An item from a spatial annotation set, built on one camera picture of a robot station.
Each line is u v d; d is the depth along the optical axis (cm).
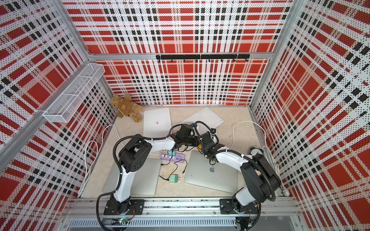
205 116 114
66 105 71
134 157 54
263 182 44
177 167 88
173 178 81
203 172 87
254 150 91
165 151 87
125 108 110
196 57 89
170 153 86
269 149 99
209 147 70
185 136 79
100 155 95
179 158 88
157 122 110
